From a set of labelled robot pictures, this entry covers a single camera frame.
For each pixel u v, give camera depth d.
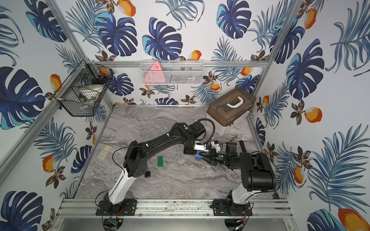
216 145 0.87
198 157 0.86
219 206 0.74
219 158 0.81
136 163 0.52
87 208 0.76
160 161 0.90
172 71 1.01
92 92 0.80
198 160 0.90
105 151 0.95
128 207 0.74
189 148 0.76
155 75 0.89
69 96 0.76
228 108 0.90
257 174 0.47
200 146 0.76
